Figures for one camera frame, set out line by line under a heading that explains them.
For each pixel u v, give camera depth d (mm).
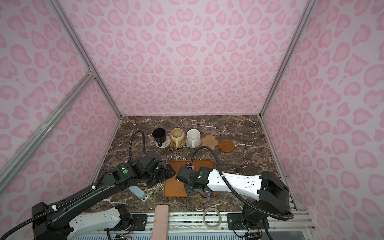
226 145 1008
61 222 394
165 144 1017
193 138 1027
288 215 408
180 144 979
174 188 839
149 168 561
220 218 734
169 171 717
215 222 747
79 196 429
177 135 1031
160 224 707
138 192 778
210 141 1038
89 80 873
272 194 409
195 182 567
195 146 954
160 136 944
